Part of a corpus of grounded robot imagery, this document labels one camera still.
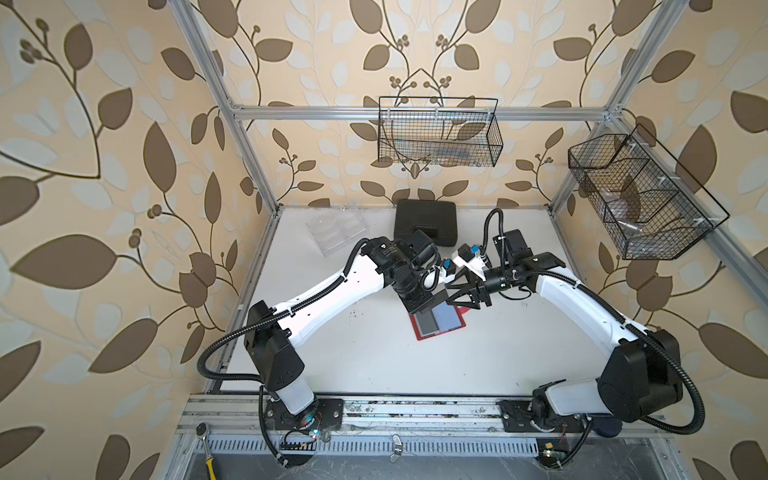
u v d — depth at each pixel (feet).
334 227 3.65
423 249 1.92
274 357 1.34
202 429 2.36
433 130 3.14
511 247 2.17
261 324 1.35
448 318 2.99
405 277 1.77
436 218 3.68
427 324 2.92
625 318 1.52
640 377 1.37
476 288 2.17
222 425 2.44
